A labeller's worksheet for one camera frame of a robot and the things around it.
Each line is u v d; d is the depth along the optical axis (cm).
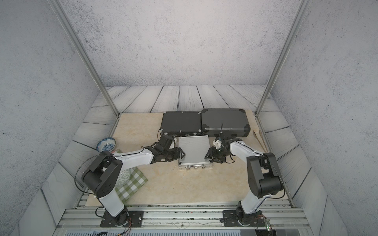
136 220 73
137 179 86
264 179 46
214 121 109
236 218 72
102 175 47
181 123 108
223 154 78
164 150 74
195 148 102
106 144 100
